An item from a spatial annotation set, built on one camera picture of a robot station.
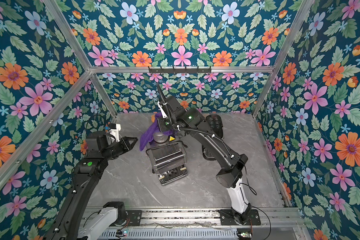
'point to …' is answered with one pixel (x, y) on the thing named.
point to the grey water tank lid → (159, 137)
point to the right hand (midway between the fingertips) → (163, 118)
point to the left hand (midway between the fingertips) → (138, 138)
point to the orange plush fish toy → (153, 118)
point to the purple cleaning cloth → (148, 137)
